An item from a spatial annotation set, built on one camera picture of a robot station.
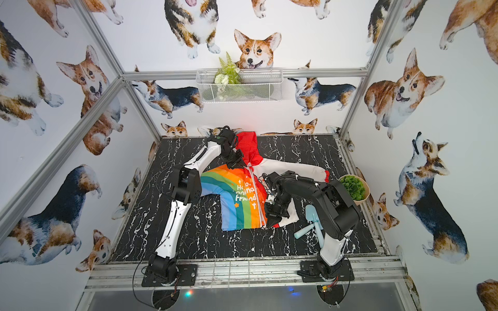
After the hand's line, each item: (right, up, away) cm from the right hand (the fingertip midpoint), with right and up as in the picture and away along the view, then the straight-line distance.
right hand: (266, 225), depth 81 cm
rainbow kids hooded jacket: (-12, +11, +16) cm, 22 cm away
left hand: (-8, +26, +21) cm, 34 cm away
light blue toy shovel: (+21, +2, +7) cm, 22 cm away
